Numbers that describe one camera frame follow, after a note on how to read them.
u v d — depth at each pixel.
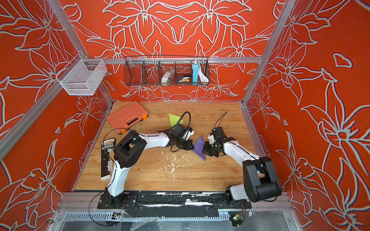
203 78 0.91
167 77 0.92
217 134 0.72
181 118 0.81
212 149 0.75
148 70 1.00
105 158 0.87
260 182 0.42
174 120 1.07
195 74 0.88
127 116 1.04
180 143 0.82
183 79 0.87
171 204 0.73
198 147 0.93
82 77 0.92
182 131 0.79
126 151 0.54
